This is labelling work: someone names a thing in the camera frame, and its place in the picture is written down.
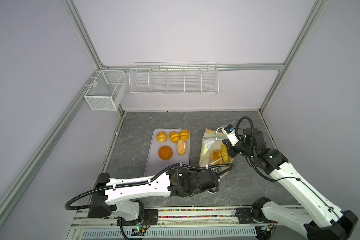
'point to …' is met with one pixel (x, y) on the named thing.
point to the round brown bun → (165, 152)
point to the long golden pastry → (216, 155)
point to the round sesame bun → (161, 137)
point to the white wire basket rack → (174, 77)
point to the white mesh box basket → (107, 90)
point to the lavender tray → (153, 162)
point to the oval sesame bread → (182, 147)
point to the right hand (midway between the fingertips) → (225, 141)
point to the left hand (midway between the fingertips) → (199, 176)
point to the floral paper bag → (212, 141)
